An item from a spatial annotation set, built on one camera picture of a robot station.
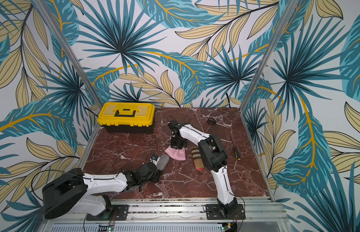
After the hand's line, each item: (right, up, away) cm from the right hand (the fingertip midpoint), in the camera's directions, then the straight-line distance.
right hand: (176, 147), depth 97 cm
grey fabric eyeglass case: (-7, -6, -8) cm, 12 cm away
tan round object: (+13, -6, -7) cm, 16 cm away
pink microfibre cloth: (+2, -4, -4) cm, 6 cm away
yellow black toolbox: (-31, +20, -5) cm, 37 cm away
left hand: (-11, -13, -10) cm, 20 cm away
